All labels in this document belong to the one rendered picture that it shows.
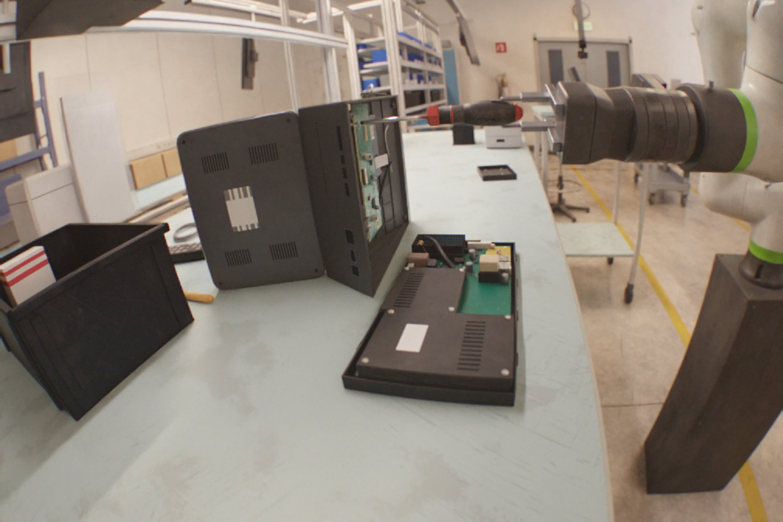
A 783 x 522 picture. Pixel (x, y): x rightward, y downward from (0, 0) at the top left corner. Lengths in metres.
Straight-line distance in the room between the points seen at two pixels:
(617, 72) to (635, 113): 7.02
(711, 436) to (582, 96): 1.09
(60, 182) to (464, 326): 0.63
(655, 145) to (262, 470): 0.41
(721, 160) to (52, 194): 0.88
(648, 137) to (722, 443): 1.08
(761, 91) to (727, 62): 0.44
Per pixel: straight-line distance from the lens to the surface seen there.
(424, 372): 0.27
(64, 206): 0.69
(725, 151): 0.41
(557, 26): 7.14
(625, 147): 0.37
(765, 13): 0.45
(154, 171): 3.95
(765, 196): 0.97
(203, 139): 0.45
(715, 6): 0.88
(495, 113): 0.37
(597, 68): 7.27
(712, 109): 0.39
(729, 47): 0.89
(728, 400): 1.15
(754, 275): 1.02
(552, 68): 7.10
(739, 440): 1.34
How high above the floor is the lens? 1.21
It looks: 21 degrees down
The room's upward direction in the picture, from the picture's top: 7 degrees counter-clockwise
